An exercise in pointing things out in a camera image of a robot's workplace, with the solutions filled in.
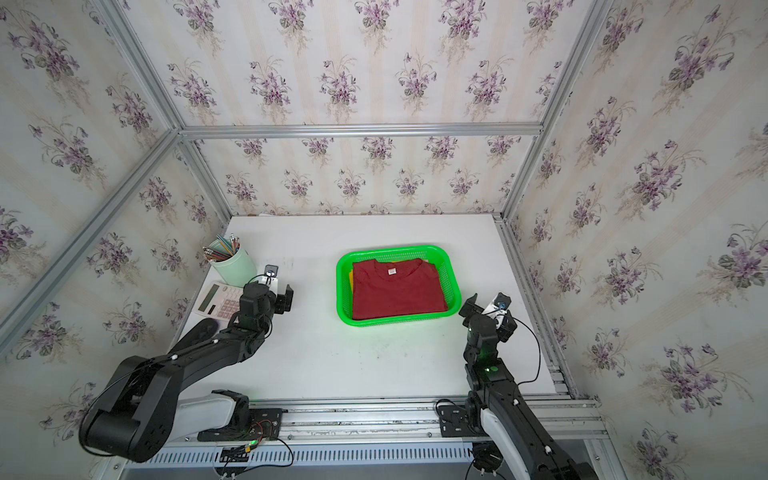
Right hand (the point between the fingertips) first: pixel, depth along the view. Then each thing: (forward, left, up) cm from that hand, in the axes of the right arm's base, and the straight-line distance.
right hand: (493, 303), depth 83 cm
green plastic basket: (+20, +15, -3) cm, 25 cm away
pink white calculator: (+3, +83, -8) cm, 84 cm away
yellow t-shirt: (+13, +42, -8) cm, 45 cm away
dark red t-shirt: (+7, +27, -6) cm, 29 cm away
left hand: (+6, +64, -2) cm, 64 cm away
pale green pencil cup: (+10, +77, +4) cm, 78 cm away
